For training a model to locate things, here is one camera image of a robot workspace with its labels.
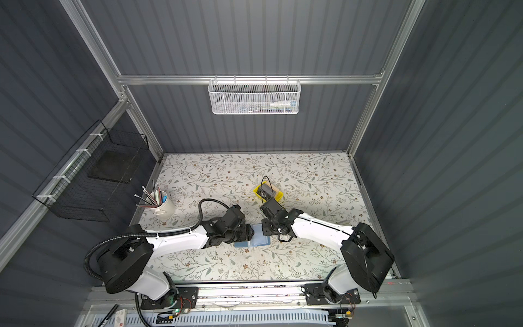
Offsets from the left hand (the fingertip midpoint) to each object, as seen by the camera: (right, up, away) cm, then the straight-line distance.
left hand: (252, 237), depth 85 cm
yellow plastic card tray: (+11, +15, +14) cm, 24 cm away
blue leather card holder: (+2, -1, +2) cm, 3 cm away
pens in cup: (-45, +14, +6) cm, 47 cm away
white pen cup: (-38, +11, +4) cm, 40 cm away
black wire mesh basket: (-59, +24, -13) cm, 65 cm away
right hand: (+7, +4, +1) cm, 8 cm away
